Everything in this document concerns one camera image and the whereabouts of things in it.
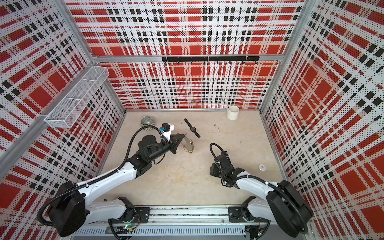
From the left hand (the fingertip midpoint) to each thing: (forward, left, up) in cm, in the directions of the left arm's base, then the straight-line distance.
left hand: (185, 135), depth 76 cm
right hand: (-8, -16, -23) cm, 30 cm away
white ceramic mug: (+34, -32, -18) cm, 50 cm away
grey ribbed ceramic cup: (+28, +34, -22) cm, 49 cm away
